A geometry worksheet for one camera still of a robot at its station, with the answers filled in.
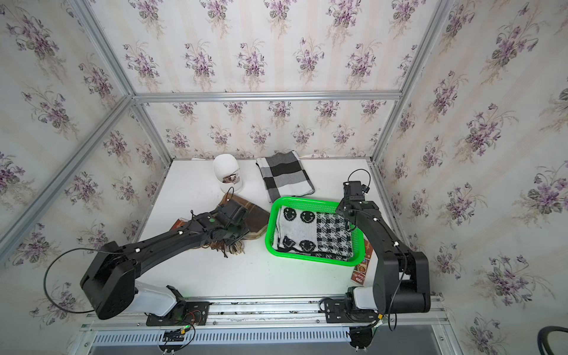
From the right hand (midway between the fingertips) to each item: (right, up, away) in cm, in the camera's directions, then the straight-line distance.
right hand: (348, 210), depth 89 cm
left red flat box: (-73, -7, +5) cm, 73 cm away
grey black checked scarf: (-27, +15, +22) cm, 37 cm away
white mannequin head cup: (-54, +17, +13) cm, 58 cm away
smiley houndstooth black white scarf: (-14, -9, -1) cm, 16 cm away
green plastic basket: (-11, +1, +4) cm, 11 cm away
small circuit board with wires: (-62, -39, -18) cm, 75 cm away
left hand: (-39, -8, -5) cm, 40 cm away
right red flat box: (+2, -22, -7) cm, 23 cm away
